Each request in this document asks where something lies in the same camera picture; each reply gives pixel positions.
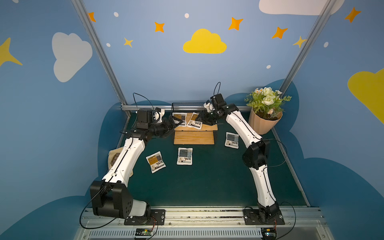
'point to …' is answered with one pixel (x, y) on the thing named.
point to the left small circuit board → (143, 233)
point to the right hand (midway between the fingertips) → (200, 119)
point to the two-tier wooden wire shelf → (190, 131)
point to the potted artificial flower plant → (266, 109)
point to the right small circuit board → (269, 233)
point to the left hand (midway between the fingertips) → (178, 123)
